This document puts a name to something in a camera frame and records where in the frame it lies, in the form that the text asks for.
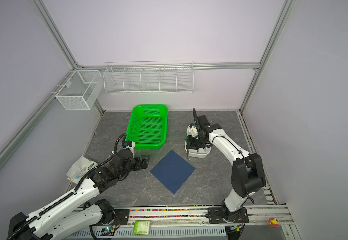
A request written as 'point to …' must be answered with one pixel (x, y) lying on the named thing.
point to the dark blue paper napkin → (172, 171)
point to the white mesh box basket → (81, 90)
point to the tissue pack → (79, 168)
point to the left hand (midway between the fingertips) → (142, 159)
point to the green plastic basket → (147, 126)
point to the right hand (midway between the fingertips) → (188, 147)
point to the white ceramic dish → (193, 152)
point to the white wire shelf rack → (149, 77)
